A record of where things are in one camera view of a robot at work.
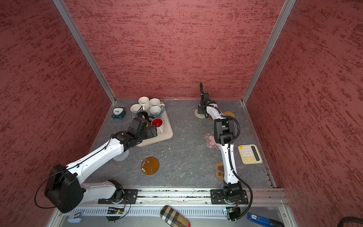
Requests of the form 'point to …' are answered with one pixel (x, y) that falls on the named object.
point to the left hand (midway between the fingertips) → (150, 133)
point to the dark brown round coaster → (210, 116)
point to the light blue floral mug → (156, 111)
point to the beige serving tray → (168, 133)
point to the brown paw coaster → (220, 170)
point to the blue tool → (263, 221)
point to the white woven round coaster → (202, 116)
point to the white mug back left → (135, 108)
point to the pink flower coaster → (211, 142)
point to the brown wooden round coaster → (150, 165)
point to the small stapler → (75, 218)
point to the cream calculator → (249, 154)
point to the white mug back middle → (144, 101)
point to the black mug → (144, 113)
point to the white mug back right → (154, 102)
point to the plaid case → (169, 216)
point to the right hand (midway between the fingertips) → (201, 112)
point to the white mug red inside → (158, 122)
